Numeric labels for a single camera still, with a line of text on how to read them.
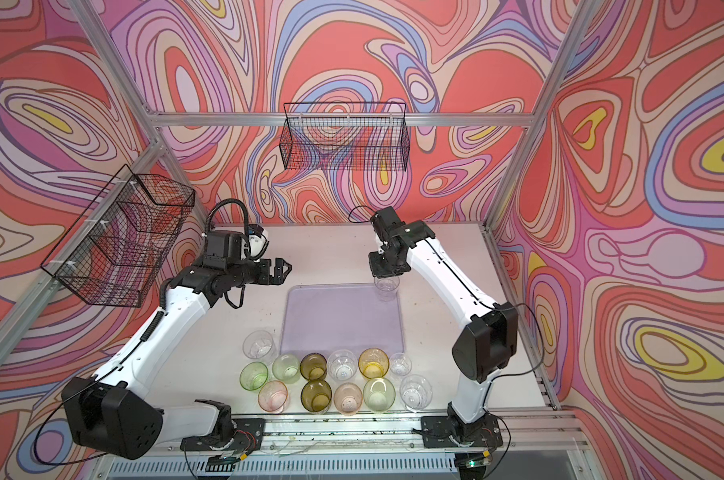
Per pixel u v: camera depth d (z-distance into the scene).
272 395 0.79
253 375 0.82
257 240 0.71
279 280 0.72
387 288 0.99
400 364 0.84
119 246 0.78
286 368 0.84
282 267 0.73
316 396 0.79
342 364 0.84
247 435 0.72
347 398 0.78
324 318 0.96
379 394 0.80
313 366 0.82
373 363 0.84
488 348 0.46
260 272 0.70
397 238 0.58
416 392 0.79
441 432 0.74
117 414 0.38
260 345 0.89
